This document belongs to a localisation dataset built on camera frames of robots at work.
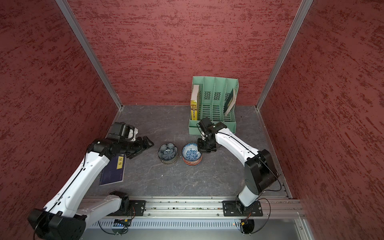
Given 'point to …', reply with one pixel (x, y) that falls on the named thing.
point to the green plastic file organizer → (217, 98)
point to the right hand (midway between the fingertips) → (200, 153)
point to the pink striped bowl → (169, 162)
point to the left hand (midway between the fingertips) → (147, 150)
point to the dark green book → (230, 102)
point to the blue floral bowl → (190, 152)
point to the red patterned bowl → (193, 163)
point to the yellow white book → (194, 102)
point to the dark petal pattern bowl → (167, 152)
